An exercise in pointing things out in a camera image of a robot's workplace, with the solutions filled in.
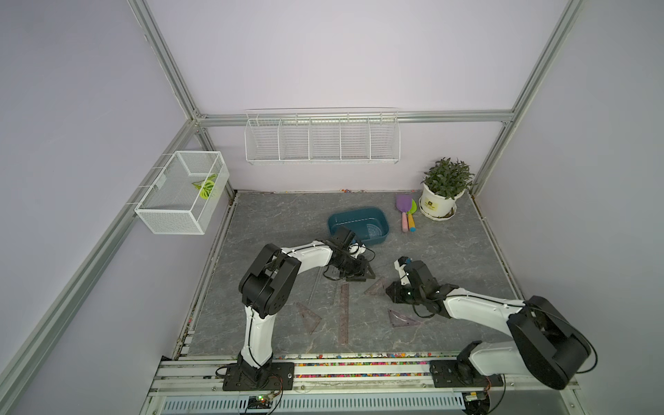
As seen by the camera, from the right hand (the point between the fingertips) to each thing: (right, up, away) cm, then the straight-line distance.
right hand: (386, 288), depth 89 cm
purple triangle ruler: (+3, -9, -5) cm, 10 cm away
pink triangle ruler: (-26, -9, -5) cm, 28 cm away
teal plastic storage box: (-9, +24, +22) cm, 34 cm away
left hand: (-5, +4, -1) cm, 7 cm away
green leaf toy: (-59, +35, -8) cm, 69 cm away
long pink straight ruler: (-15, -8, -4) cm, 17 cm away
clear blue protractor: (-2, +19, +19) cm, 27 cm away
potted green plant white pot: (+24, +38, +10) cm, 46 cm away
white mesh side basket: (-67, +32, -7) cm, 74 cm away
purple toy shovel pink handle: (+13, +30, +27) cm, 43 cm away
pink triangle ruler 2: (-3, 0, +2) cm, 3 cm away
